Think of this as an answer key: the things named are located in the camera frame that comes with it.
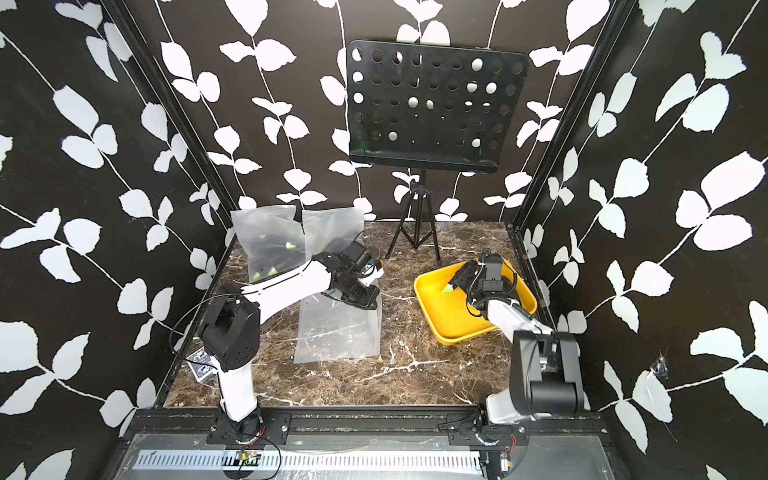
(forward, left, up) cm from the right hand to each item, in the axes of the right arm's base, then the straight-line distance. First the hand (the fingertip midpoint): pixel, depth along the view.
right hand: (455, 267), depth 93 cm
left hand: (-12, +24, -1) cm, 27 cm away
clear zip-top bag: (+21, +45, -5) cm, 50 cm away
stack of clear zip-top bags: (-16, +39, -11) cm, 44 cm away
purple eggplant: (-6, +3, -4) cm, 8 cm away
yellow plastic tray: (-11, +2, -10) cm, 15 cm away
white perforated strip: (-50, +38, -11) cm, 64 cm away
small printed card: (-30, +72, -9) cm, 79 cm away
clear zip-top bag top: (+17, +65, -5) cm, 68 cm away
